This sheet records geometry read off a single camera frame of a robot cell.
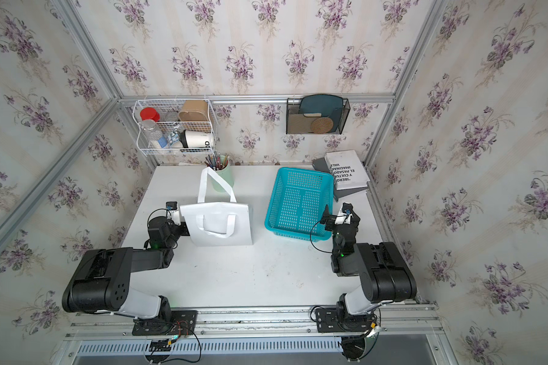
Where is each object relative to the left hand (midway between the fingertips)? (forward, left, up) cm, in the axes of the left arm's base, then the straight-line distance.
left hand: (190, 216), depth 93 cm
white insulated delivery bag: (-11, -15, +13) cm, 23 cm away
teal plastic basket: (+10, -46, -5) cm, 48 cm away
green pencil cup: (+20, -11, +10) cm, 25 cm away
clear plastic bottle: (+24, +15, +24) cm, 37 cm away
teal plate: (+39, -59, +28) cm, 76 cm away
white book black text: (+24, -70, +3) cm, 75 cm away
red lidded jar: (+32, +17, +28) cm, 46 cm away
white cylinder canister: (+24, -4, +21) cm, 32 cm away
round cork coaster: (+32, -56, +23) cm, 68 cm away
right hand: (0, -62, +6) cm, 62 cm away
